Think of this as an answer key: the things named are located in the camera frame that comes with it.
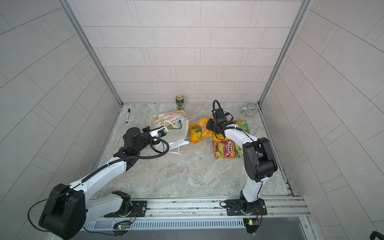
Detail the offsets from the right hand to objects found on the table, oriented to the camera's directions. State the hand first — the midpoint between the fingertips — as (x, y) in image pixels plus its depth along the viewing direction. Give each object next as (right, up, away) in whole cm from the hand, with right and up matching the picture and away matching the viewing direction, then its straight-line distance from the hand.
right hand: (207, 124), depth 94 cm
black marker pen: (-59, +9, +17) cm, 62 cm away
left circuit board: (-39, -42, -30) cm, 65 cm away
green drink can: (-20, +16, +12) cm, 28 cm away
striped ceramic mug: (+31, +10, +9) cm, 34 cm away
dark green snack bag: (-19, 0, -24) cm, 31 cm away
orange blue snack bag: (+10, -14, -7) cm, 19 cm away
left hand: (-24, +2, -15) cm, 29 cm away
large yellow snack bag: (+4, -7, -14) cm, 16 cm away
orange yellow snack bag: (-5, -4, -4) cm, 8 cm away
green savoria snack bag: (+18, -16, -6) cm, 25 cm away
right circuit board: (+19, -45, -26) cm, 55 cm away
